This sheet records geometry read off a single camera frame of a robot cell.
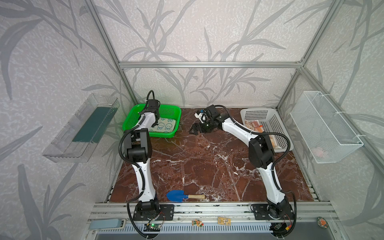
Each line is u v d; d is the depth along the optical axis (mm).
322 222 707
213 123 739
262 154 570
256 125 1083
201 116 866
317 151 726
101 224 674
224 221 705
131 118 1045
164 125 1054
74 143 634
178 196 789
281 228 749
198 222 707
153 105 830
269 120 1087
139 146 578
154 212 677
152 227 715
